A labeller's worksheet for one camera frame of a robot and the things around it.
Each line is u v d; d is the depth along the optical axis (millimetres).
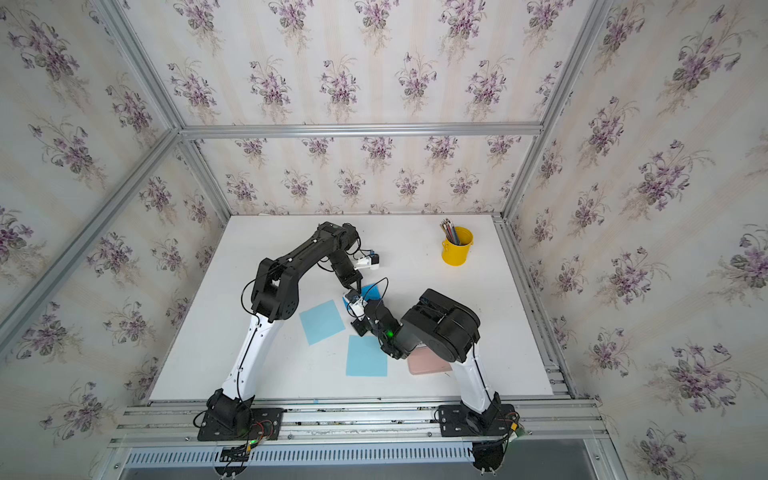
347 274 908
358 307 824
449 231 961
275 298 649
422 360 729
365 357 852
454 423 729
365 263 933
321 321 911
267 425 720
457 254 1035
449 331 520
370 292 938
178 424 748
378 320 730
